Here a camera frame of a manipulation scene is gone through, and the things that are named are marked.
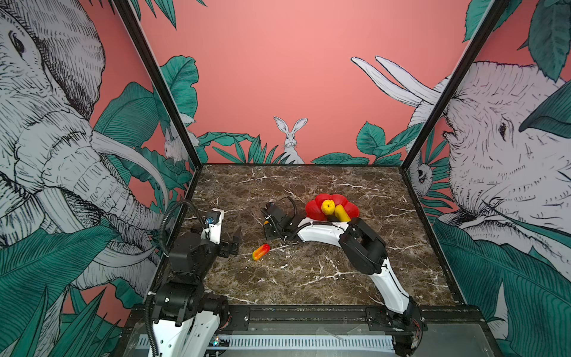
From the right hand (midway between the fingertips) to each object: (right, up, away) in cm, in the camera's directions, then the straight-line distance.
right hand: (262, 229), depth 93 cm
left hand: (-8, +7, -26) cm, 28 cm away
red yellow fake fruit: (0, -8, -5) cm, 10 cm away
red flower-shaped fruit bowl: (+22, +8, +7) cm, 25 cm away
